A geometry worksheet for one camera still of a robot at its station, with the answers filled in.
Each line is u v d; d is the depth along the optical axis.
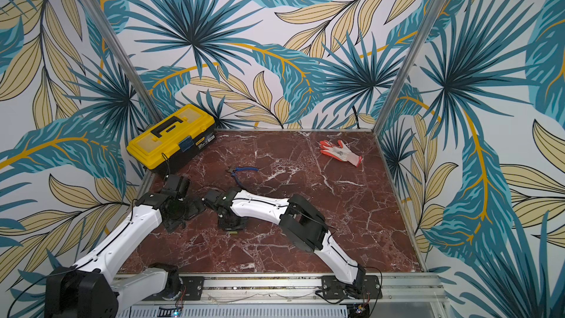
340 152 1.10
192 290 0.72
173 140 0.93
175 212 0.61
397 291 0.76
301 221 0.56
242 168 1.04
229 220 0.74
